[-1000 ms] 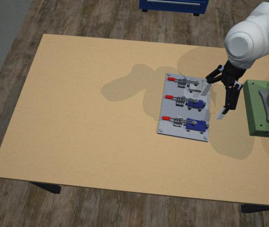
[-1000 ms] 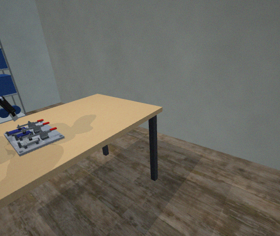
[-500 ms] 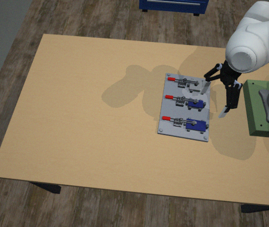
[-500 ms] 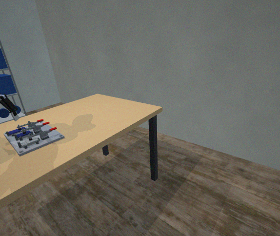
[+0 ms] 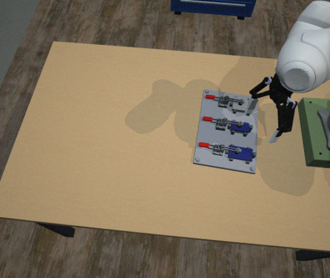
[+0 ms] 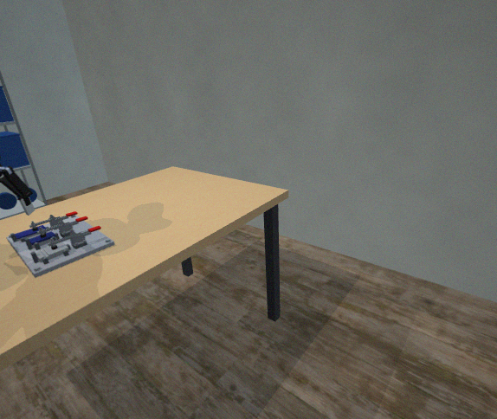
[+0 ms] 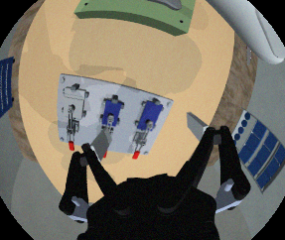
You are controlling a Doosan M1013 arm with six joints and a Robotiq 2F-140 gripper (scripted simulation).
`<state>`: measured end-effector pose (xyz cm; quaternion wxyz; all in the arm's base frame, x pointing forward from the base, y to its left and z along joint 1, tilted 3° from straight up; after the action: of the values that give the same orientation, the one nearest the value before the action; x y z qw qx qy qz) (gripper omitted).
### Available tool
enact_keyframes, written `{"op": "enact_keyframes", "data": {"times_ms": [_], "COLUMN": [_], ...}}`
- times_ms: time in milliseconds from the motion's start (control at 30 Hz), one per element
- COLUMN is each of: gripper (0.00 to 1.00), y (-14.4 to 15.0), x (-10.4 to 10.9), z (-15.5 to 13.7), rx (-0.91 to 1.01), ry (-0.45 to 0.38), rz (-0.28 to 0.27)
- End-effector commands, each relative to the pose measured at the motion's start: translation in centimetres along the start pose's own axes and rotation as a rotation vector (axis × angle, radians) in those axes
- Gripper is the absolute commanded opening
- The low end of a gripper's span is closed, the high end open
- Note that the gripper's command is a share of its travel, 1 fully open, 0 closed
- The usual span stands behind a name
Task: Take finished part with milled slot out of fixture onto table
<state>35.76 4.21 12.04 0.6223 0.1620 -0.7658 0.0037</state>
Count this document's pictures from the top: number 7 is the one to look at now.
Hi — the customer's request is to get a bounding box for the toggle clamp with red handle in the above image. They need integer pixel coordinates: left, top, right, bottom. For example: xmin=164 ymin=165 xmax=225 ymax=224
xmin=132 ymin=119 xmax=153 ymax=159
xmin=101 ymin=113 xmax=114 ymax=158
xmin=67 ymin=105 xmax=79 ymax=151

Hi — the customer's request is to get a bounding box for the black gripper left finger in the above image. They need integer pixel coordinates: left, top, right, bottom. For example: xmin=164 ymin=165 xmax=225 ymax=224
xmin=59 ymin=127 xmax=134 ymax=223

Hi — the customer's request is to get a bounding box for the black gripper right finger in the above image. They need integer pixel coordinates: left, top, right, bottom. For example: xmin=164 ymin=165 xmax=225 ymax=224
xmin=156 ymin=112 xmax=251 ymax=213

